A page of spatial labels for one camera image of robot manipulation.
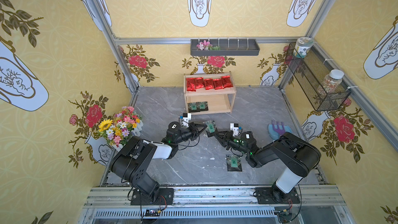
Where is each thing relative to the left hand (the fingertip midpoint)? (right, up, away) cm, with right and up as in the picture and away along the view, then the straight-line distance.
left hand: (203, 124), depth 84 cm
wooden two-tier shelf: (+13, +13, +26) cm, 32 cm away
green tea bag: (-7, +8, +22) cm, 24 cm away
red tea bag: (-7, +22, +8) cm, 25 cm away
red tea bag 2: (-3, +23, +8) cm, 25 cm away
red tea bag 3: (+3, +23, +8) cm, 24 cm away
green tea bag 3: (+4, -1, +1) cm, 5 cm away
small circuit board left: (-24, -40, -11) cm, 48 cm away
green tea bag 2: (0, +9, +22) cm, 24 cm away
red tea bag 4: (+9, +23, +8) cm, 26 cm away
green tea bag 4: (+16, -21, -1) cm, 27 cm away
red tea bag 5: (+14, +24, +8) cm, 29 cm away
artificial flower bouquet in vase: (-45, -3, -7) cm, 46 cm away
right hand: (+7, -4, 0) cm, 8 cm away
